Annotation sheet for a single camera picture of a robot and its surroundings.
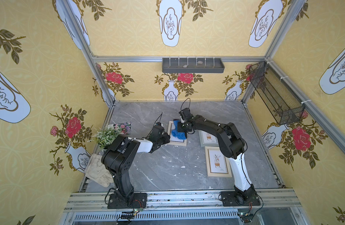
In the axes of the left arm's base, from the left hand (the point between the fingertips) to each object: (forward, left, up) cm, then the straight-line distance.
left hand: (170, 138), depth 99 cm
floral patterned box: (+10, +34, +1) cm, 35 cm away
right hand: (+6, -6, +2) cm, 8 cm away
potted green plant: (-8, +37, +18) cm, 42 cm away
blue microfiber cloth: (+1, -4, +6) cm, 7 cm away
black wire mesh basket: (+5, -69, +27) cm, 74 cm away
